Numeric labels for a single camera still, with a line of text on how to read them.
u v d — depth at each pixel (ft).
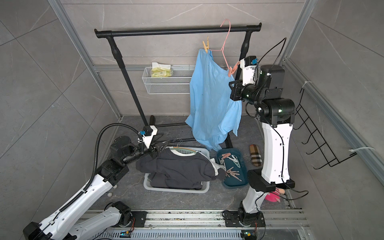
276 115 1.23
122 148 1.64
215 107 2.46
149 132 1.80
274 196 1.59
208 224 2.40
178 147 2.89
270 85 1.28
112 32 1.81
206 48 2.26
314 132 2.19
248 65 1.53
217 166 2.61
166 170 2.46
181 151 2.96
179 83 2.89
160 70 2.81
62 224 1.29
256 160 2.99
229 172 2.89
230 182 2.88
